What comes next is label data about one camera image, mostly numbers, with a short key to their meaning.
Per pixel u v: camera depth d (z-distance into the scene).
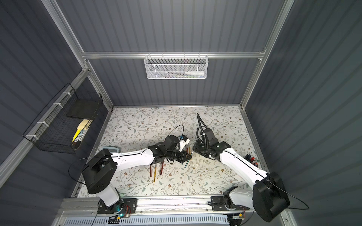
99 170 0.49
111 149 0.92
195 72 0.93
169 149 0.68
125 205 0.72
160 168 0.87
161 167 0.87
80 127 0.73
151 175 0.84
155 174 0.85
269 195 0.40
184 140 0.77
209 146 0.63
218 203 0.74
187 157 0.81
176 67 1.24
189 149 0.79
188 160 0.81
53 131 0.68
